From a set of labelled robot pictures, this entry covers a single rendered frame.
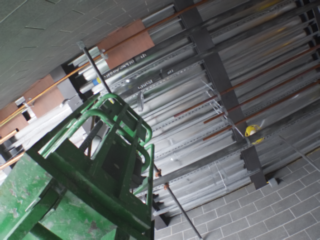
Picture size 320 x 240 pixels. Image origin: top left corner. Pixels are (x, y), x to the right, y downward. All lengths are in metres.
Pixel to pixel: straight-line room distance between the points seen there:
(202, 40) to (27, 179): 2.34
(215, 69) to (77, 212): 2.30
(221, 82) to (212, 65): 0.24
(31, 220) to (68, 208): 0.16
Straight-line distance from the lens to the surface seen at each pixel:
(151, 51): 2.31
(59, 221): 1.02
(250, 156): 3.34
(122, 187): 1.00
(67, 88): 2.96
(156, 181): 2.50
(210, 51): 2.37
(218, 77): 2.78
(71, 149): 0.99
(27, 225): 0.89
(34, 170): 0.89
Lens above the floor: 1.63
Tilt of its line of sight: 70 degrees up
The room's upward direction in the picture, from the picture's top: straight up
